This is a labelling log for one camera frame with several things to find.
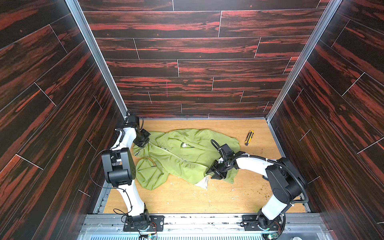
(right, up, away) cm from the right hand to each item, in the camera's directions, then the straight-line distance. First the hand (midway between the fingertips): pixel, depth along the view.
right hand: (209, 173), depth 89 cm
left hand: (-38, +21, +8) cm, 44 cm away
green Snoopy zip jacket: (-18, +9, +6) cm, 21 cm away
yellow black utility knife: (+32, +21, +18) cm, 43 cm away
